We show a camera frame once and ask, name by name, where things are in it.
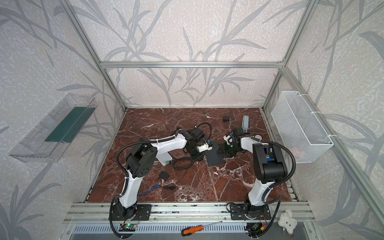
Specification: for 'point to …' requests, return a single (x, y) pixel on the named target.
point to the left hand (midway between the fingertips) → (203, 154)
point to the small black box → (226, 119)
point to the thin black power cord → (171, 185)
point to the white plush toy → (285, 220)
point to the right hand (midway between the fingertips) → (219, 148)
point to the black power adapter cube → (164, 176)
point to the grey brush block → (245, 123)
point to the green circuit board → (127, 227)
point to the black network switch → (212, 157)
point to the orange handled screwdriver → (189, 230)
